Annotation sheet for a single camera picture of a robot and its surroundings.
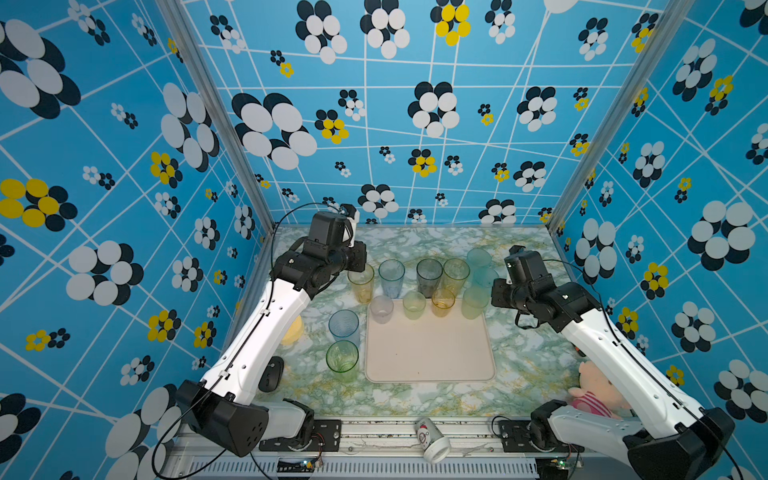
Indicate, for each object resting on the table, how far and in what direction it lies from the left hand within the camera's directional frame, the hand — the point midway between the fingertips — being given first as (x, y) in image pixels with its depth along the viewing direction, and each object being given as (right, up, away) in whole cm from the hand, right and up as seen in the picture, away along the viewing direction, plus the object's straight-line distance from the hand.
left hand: (364, 247), depth 74 cm
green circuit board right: (+45, -52, -5) cm, 69 cm away
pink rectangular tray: (+19, -31, +15) cm, 39 cm away
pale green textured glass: (+33, -16, +18) cm, 41 cm away
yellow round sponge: (-22, -25, +15) cm, 37 cm away
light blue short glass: (-7, -23, +12) cm, 26 cm away
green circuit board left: (-16, -54, -2) cm, 56 cm away
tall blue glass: (+7, -8, +23) cm, 25 cm away
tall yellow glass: (-2, -11, +14) cm, 18 cm away
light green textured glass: (+14, -18, +21) cm, 31 cm away
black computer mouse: (-26, -36, +8) cm, 45 cm away
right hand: (+35, -11, +3) cm, 37 cm away
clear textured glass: (+4, -19, +20) cm, 28 cm away
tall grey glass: (+19, -8, +22) cm, 30 cm away
